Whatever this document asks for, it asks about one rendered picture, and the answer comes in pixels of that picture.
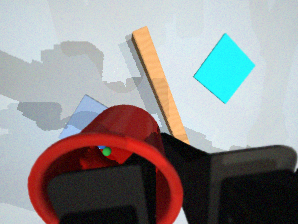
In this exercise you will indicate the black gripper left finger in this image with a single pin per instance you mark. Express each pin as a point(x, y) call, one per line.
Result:
point(131, 183)

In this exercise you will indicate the green marble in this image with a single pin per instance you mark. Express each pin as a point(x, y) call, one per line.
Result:
point(107, 151)

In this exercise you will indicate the orange flat bar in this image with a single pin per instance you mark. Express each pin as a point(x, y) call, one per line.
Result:
point(147, 54)

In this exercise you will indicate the red cup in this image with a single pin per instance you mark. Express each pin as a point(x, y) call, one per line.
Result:
point(123, 128)

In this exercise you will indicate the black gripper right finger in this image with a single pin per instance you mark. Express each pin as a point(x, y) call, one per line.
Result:
point(201, 173)

